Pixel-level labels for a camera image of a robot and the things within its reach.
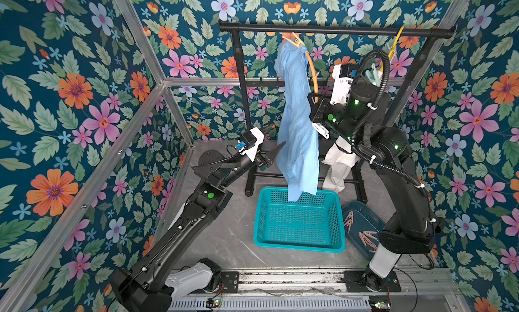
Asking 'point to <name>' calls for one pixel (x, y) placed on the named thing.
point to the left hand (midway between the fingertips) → (274, 134)
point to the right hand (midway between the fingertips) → (318, 87)
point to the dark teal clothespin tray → (363, 225)
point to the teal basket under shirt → (312, 223)
